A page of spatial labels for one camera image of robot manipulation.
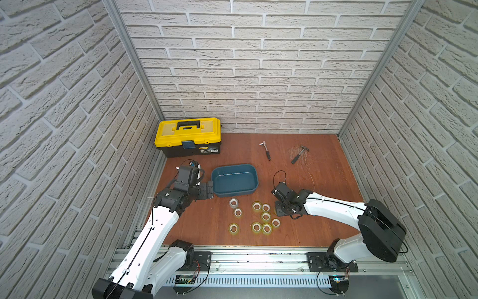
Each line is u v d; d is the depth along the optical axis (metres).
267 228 0.82
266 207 0.88
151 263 0.43
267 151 1.10
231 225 0.82
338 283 0.70
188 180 0.56
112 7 0.69
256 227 0.82
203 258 0.75
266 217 0.85
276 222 0.83
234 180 0.99
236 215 0.85
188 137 0.96
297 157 1.10
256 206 0.88
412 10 0.70
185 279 0.73
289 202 0.66
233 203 0.90
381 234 0.42
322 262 0.73
